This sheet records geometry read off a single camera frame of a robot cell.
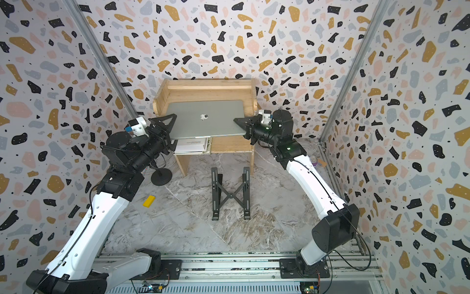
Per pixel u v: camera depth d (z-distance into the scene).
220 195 0.95
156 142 0.55
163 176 1.03
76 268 0.37
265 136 0.60
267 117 0.69
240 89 0.83
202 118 0.68
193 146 0.82
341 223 0.41
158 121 0.54
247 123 0.67
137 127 0.57
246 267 0.76
